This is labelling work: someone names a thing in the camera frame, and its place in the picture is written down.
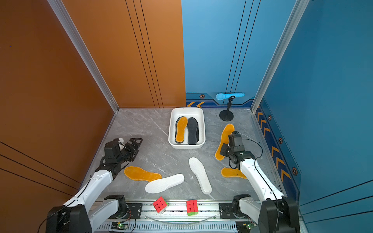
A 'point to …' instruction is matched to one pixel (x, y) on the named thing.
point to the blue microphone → (220, 96)
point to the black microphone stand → (227, 115)
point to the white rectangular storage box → (187, 128)
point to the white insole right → (198, 168)
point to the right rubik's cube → (192, 208)
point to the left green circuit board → (117, 225)
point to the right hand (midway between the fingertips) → (224, 148)
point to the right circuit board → (244, 226)
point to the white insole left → (157, 185)
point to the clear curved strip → (206, 220)
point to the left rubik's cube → (160, 205)
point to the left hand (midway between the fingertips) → (142, 141)
